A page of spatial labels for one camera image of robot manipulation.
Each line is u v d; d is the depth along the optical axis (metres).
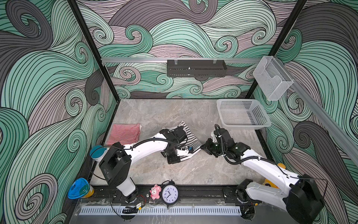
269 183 0.48
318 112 0.61
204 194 0.74
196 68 0.95
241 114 1.10
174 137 0.60
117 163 0.43
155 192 0.71
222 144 0.61
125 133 0.98
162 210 0.70
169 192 0.72
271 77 0.80
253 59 0.94
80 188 0.67
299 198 0.38
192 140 0.92
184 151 0.71
